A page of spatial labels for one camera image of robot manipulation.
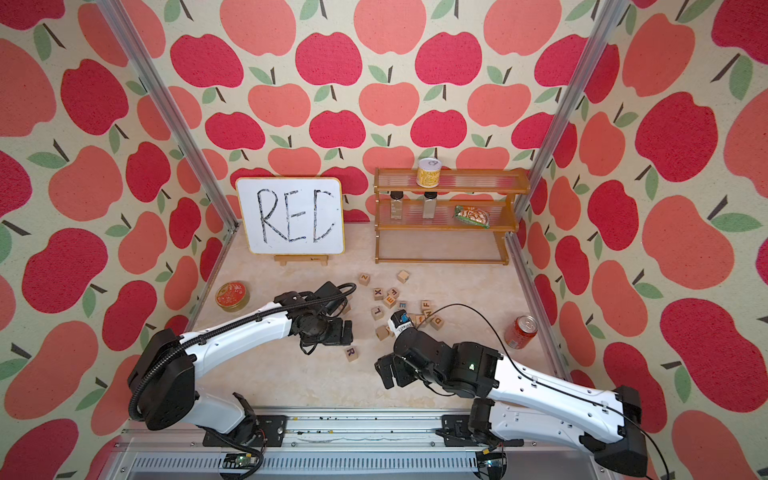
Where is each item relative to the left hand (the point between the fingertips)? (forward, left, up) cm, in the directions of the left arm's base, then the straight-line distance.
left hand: (341, 346), depth 82 cm
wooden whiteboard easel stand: (+33, +24, -3) cm, 41 cm away
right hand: (-8, -13, +9) cm, 18 cm away
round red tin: (+18, +38, -4) cm, 42 cm away
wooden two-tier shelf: (+43, -19, +15) cm, 49 cm away
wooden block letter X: (+20, -10, -5) cm, 23 cm away
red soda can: (+3, -50, +4) cm, 50 cm away
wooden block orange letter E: (+17, -14, -4) cm, 22 cm away
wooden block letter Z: (+26, -5, -4) cm, 27 cm away
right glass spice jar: (+43, -27, +15) cm, 53 cm away
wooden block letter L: (+13, -10, -4) cm, 17 cm away
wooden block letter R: (-1, -2, -4) cm, 5 cm away
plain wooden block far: (+28, -19, -5) cm, 34 cm away
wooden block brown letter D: (+9, -28, -4) cm, 30 cm away
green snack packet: (+38, -41, +15) cm, 58 cm away
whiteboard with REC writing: (+40, +19, +12) cm, 46 cm away
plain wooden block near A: (+7, -11, -6) cm, 14 cm away
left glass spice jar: (+42, -16, +18) cm, 48 cm away
